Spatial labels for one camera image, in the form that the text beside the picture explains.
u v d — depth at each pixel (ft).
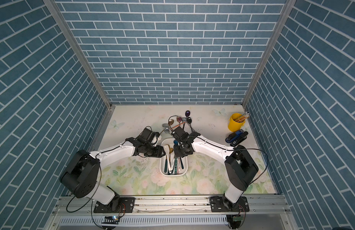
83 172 1.46
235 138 3.31
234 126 3.36
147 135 2.35
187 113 3.77
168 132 3.36
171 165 2.79
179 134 2.23
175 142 2.98
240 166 1.50
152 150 2.52
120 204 2.37
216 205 2.42
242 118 3.17
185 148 2.01
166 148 3.05
